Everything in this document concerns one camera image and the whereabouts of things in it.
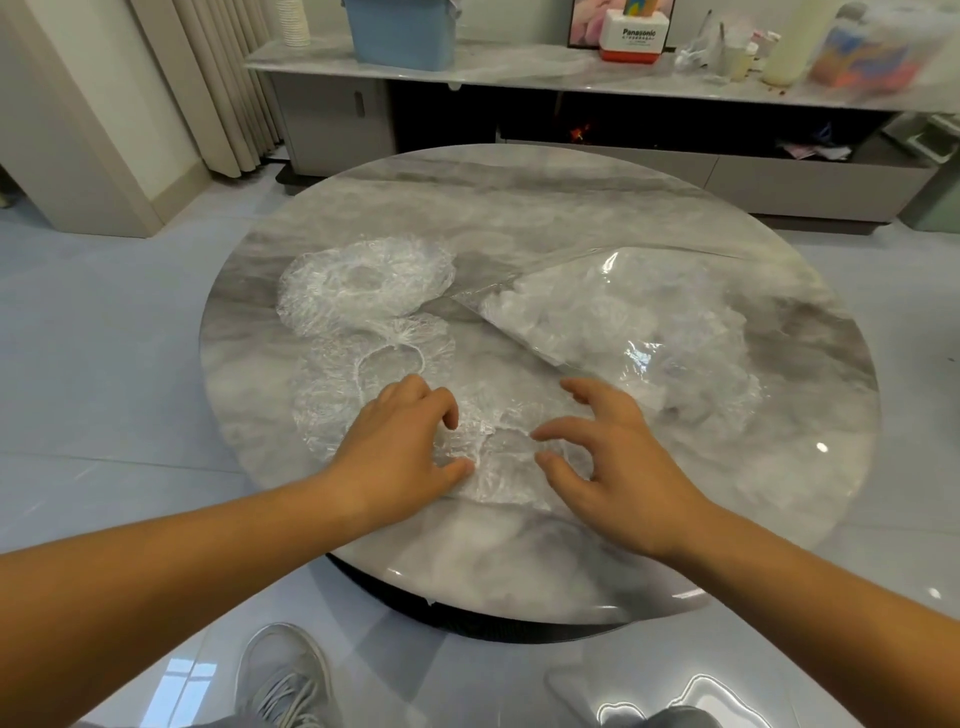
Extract pink framed picture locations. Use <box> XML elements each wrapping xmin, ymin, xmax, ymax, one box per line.
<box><xmin>568</xmin><ymin>0</ymin><xmax>677</xmax><ymax>50</ymax></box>

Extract clear container colourful contents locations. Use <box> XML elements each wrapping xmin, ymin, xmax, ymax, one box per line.
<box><xmin>813</xmin><ymin>0</ymin><xmax>960</xmax><ymax>95</ymax></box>

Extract person's right forearm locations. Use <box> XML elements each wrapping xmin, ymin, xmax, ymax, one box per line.
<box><xmin>675</xmin><ymin>502</ymin><xmax>960</xmax><ymax>728</ymax></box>

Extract crumpled clear wrapper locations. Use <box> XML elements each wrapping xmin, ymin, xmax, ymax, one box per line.
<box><xmin>675</xmin><ymin>15</ymin><xmax>725</xmax><ymax>74</ymax></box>

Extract stack of paper cups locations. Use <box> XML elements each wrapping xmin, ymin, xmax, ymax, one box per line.
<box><xmin>267</xmin><ymin>0</ymin><xmax>312</xmax><ymax>50</ymax></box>

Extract red and white box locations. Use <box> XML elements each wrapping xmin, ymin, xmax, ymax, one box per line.
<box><xmin>600</xmin><ymin>10</ymin><xmax>671</xmax><ymax>65</ymax></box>

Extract cream paper roll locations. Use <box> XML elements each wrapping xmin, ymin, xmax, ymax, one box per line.
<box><xmin>762</xmin><ymin>0</ymin><xmax>842</xmax><ymax>89</ymax></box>

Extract grey sneaker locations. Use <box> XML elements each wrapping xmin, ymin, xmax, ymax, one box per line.
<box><xmin>637</xmin><ymin>705</ymin><xmax>726</xmax><ymax>728</ymax></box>
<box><xmin>234</xmin><ymin>622</ymin><xmax>338</xmax><ymax>728</ymax></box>

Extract black table base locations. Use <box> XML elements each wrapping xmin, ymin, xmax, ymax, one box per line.
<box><xmin>327</xmin><ymin>555</ymin><xmax>707</xmax><ymax>644</ymax></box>

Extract long grey low cabinet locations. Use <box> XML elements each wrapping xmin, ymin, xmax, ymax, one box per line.
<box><xmin>244</xmin><ymin>37</ymin><xmax>960</xmax><ymax>230</ymax></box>

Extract person's left forearm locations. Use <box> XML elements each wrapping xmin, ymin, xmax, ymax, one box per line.
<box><xmin>0</xmin><ymin>477</ymin><xmax>362</xmax><ymax>728</ymax></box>

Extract clear bag of caps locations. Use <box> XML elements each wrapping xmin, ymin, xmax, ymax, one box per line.
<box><xmin>480</xmin><ymin>252</ymin><xmax>767</xmax><ymax>437</ymax></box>

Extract person's right hand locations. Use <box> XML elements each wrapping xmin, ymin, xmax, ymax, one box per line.
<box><xmin>531</xmin><ymin>375</ymin><xmax>722</xmax><ymax>564</ymax></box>

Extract beige curtain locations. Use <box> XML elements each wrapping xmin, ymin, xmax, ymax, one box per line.
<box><xmin>127</xmin><ymin>0</ymin><xmax>287</xmax><ymax>182</ymax></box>

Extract pile of clear plastic caps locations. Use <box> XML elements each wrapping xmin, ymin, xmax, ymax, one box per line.
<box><xmin>277</xmin><ymin>237</ymin><xmax>456</xmax><ymax>335</ymax></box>

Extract person's left hand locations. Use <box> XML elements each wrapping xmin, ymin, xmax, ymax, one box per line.
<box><xmin>319</xmin><ymin>375</ymin><xmax>477</xmax><ymax>534</ymax></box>

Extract blue storage box white lid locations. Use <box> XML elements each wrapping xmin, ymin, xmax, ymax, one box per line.
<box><xmin>342</xmin><ymin>0</ymin><xmax>462</xmax><ymax>72</ymax></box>

